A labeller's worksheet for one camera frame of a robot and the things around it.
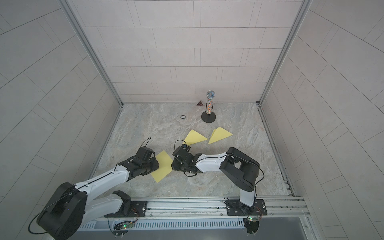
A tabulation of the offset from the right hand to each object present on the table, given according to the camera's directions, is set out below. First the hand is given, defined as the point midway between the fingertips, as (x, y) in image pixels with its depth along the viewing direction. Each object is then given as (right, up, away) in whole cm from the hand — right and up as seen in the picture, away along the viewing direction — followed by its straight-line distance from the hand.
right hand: (172, 167), depth 85 cm
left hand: (-7, +2, +2) cm, 8 cm away
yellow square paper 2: (+12, +16, +9) cm, 22 cm away
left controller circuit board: (-18, -18, -20) cm, 33 cm away
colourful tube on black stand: (+22, +29, +22) cm, 43 cm away
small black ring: (+3, +29, +23) cm, 37 cm away
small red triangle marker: (+16, +39, +30) cm, 52 cm away
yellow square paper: (-4, +4, -2) cm, 6 cm away
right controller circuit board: (+40, -21, -16) cm, 48 cm away
